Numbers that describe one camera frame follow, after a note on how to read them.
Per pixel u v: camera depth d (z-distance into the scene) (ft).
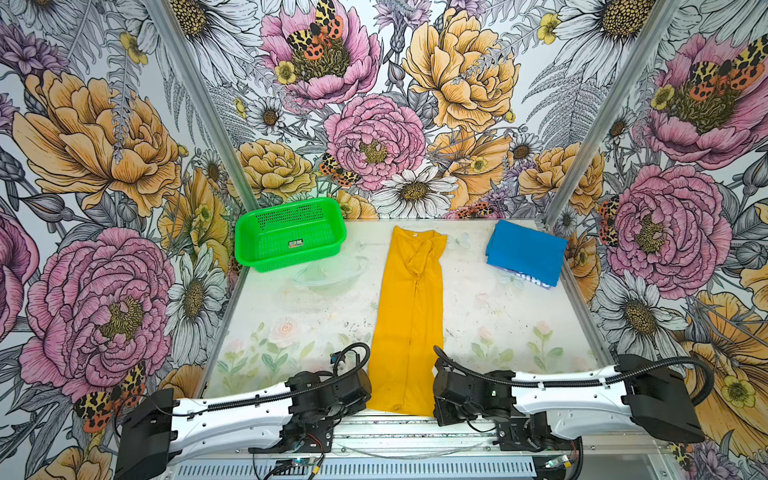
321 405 1.89
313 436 2.40
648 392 1.56
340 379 1.93
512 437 2.43
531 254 3.55
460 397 1.96
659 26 2.40
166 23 2.36
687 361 1.42
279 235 3.91
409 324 3.06
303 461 2.33
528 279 3.43
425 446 2.44
